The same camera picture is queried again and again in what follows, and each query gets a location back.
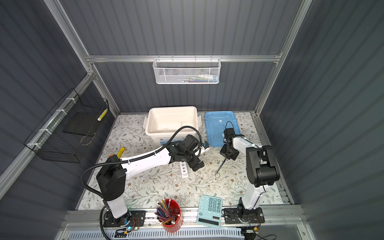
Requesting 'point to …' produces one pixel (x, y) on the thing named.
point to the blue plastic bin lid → (216, 122)
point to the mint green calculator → (209, 212)
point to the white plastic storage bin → (161, 123)
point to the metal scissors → (216, 173)
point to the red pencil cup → (174, 221)
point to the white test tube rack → (184, 169)
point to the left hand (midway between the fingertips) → (199, 158)
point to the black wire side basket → (75, 116)
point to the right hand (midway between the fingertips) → (227, 156)
